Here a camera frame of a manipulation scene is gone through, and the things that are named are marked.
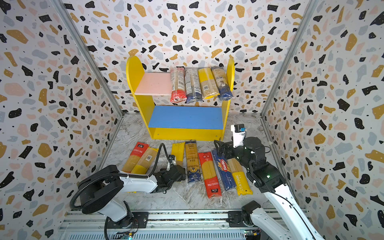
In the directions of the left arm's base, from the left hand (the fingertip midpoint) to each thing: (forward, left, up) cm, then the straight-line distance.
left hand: (179, 169), depth 90 cm
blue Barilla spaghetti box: (-3, -27, +2) cm, 27 cm away
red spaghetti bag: (-10, -19, +1) cm, 22 cm away
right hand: (0, -21, +32) cm, 38 cm away
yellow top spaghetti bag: (+13, +2, 0) cm, 13 cm away
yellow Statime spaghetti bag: (-8, -36, +1) cm, 36 cm away
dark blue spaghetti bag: (+5, -8, 0) cm, 9 cm away
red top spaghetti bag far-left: (+13, +28, 0) cm, 30 cm away
